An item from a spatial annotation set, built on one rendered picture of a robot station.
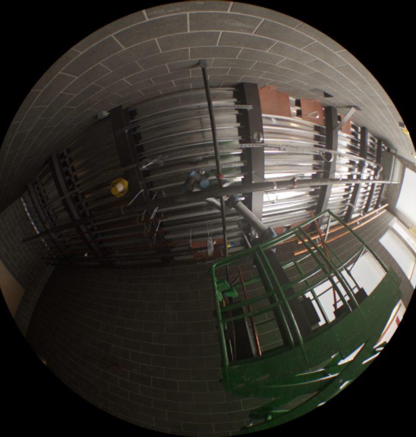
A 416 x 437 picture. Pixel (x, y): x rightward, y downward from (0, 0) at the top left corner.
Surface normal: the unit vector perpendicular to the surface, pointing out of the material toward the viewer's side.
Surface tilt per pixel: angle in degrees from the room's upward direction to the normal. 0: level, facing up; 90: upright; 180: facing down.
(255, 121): 180
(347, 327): 90
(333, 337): 90
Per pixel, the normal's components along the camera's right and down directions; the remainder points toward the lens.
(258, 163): 0.09, 0.53
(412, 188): -0.99, 0.16
